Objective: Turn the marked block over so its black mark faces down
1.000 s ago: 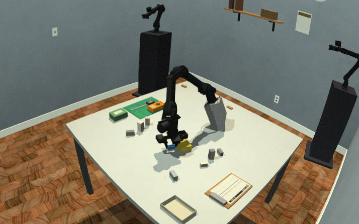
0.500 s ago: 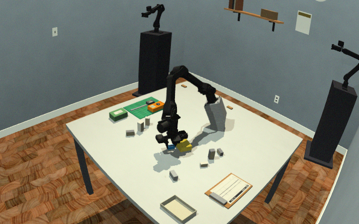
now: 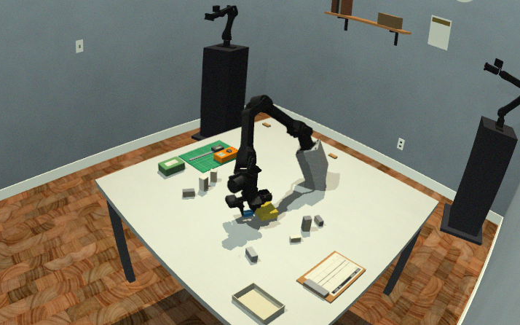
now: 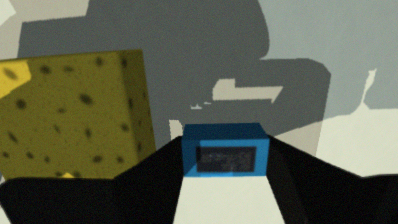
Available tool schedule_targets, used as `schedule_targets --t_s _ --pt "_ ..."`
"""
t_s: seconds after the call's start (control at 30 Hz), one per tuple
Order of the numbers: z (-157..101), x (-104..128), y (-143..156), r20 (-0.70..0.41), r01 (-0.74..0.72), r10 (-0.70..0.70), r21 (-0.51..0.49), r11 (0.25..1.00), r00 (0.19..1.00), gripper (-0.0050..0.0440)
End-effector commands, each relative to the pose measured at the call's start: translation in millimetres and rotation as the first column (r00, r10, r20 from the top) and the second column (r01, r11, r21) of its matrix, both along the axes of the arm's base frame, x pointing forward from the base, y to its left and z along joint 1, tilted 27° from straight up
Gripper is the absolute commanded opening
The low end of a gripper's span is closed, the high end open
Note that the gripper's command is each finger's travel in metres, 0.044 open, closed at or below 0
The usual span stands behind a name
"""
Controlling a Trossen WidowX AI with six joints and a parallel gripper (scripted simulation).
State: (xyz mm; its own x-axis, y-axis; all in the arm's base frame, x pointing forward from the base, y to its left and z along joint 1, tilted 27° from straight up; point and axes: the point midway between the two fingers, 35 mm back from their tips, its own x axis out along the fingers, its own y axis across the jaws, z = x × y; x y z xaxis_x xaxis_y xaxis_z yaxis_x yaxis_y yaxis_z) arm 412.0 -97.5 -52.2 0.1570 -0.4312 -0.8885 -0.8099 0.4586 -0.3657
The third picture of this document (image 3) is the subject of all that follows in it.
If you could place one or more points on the yellow speckled block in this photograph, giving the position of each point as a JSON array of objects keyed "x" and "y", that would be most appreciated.
[{"x": 267, "y": 211}]

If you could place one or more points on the green cutting mat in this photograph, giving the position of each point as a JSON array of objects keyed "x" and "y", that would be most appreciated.
[{"x": 206, "y": 162}]

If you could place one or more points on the green box with pale label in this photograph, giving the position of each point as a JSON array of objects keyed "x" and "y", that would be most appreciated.
[{"x": 171, "y": 166}]

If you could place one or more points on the beige rectangular block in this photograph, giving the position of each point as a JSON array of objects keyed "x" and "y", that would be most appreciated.
[{"x": 295, "y": 238}]

